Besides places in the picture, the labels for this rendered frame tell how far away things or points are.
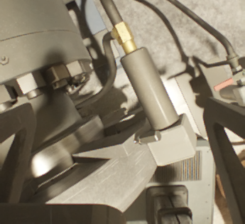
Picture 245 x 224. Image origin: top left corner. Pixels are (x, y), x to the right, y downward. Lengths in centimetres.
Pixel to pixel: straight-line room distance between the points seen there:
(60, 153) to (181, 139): 30
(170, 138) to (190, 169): 68
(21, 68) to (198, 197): 105
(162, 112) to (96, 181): 22
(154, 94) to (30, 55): 30
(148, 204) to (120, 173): 73
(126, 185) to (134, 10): 110
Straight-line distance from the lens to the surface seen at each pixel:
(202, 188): 126
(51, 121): 64
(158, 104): 53
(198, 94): 140
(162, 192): 117
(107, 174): 47
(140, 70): 52
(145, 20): 138
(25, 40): 55
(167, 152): 55
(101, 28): 111
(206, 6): 150
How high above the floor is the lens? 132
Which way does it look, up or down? 86 degrees down
